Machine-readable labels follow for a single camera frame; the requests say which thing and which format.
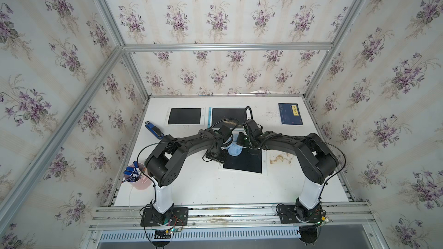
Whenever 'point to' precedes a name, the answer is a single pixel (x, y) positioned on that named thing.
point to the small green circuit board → (166, 234)
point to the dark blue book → (290, 114)
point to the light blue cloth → (234, 149)
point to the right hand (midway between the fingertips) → (239, 140)
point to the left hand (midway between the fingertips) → (220, 161)
